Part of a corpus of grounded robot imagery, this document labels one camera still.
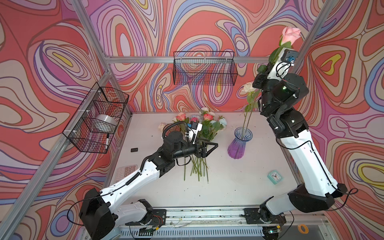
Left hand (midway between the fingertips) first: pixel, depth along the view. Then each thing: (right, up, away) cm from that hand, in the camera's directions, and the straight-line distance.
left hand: (214, 144), depth 65 cm
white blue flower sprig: (+10, +11, +37) cm, 40 cm away
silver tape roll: (-53, +11, +9) cm, 55 cm away
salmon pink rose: (-17, +15, +43) cm, 49 cm away
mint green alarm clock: (+37, -21, +20) cm, 47 cm away
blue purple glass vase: (+17, -6, +26) cm, 32 cm away
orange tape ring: (+43, -41, +5) cm, 59 cm away
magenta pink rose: (-9, +13, +43) cm, 46 cm away
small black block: (-49, -8, +34) cm, 60 cm away
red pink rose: (+1, +15, +40) cm, 43 cm away
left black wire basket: (-59, +8, +8) cm, 60 cm away
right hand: (+18, +29, -11) cm, 36 cm away
